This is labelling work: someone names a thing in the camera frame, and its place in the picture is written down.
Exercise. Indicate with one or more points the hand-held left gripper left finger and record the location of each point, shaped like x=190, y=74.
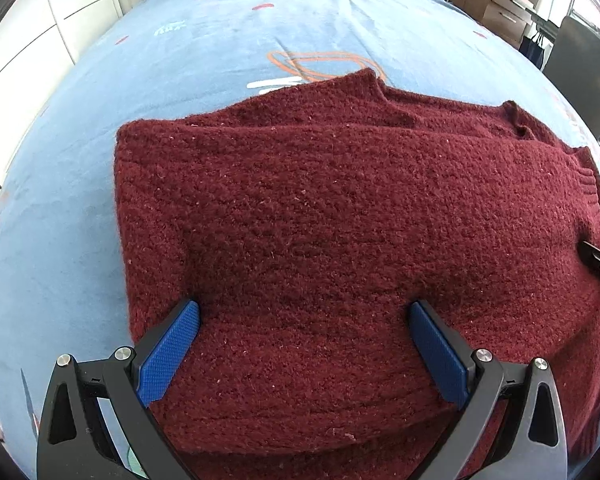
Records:
x=172, y=350

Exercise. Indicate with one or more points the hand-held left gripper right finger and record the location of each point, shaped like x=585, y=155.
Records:
x=437, y=355

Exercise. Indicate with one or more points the dark red knit sweater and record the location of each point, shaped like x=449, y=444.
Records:
x=330, y=210

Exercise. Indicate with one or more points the grey chair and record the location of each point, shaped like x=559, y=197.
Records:
x=585, y=70

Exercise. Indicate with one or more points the wooden drawer cabinet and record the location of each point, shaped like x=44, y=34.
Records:
x=495, y=15

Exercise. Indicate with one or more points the blue printed bed sheet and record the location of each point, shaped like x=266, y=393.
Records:
x=180, y=60

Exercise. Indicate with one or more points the white wardrobe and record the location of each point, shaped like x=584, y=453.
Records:
x=30, y=50

